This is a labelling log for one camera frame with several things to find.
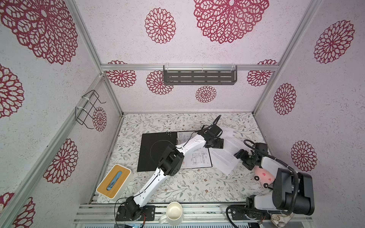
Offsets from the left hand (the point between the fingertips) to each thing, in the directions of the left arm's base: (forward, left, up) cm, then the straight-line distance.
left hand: (218, 147), depth 99 cm
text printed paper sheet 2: (+13, -11, -3) cm, 17 cm away
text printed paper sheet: (-9, -2, -2) cm, 9 cm away
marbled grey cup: (-44, -22, +3) cm, 49 cm away
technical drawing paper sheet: (-7, +14, -1) cm, 16 cm away
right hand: (-8, -12, +2) cm, 15 cm away
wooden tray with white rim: (-25, +64, +3) cm, 68 cm away
